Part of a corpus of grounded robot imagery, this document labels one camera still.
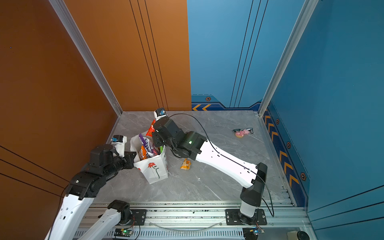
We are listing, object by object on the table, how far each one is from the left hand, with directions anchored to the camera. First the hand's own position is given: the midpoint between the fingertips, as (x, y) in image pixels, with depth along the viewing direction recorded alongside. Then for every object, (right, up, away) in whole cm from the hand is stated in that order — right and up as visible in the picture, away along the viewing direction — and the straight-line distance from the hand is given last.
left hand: (135, 151), depth 70 cm
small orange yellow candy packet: (+23, -12, +19) cm, 32 cm away
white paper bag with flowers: (+7, -10, +4) cm, 13 cm away
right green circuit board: (+57, -38, 0) cm, 69 cm away
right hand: (+10, +10, -5) cm, 15 cm away
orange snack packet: (+3, -1, +1) cm, 4 cm away
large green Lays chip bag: (+11, 0, +5) cm, 12 cm away
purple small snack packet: (+7, 0, +3) cm, 7 cm away
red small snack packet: (+9, +10, -5) cm, 14 cm away
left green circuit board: (-6, -39, +1) cm, 40 cm away
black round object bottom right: (+72, -33, -10) cm, 80 cm away
